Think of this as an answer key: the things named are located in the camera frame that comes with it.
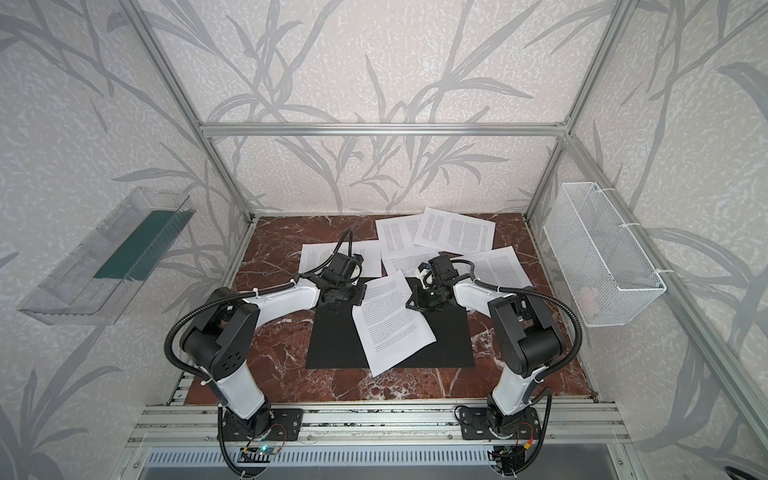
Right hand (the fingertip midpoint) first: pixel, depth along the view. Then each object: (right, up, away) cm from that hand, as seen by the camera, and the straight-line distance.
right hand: (409, 296), depth 93 cm
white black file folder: (-22, -13, -6) cm, 26 cm away
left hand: (-14, +4, +2) cm, 14 cm away
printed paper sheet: (-6, -10, -4) cm, 12 cm away
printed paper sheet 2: (0, +9, +14) cm, 17 cm away
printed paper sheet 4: (-4, +20, +22) cm, 30 cm away
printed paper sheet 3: (+18, +20, +23) cm, 36 cm away
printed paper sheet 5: (+32, +8, +12) cm, 35 cm away
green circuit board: (-34, -33, -22) cm, 52 cm away
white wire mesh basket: (+40, +11, -32) cm, 53 cm away
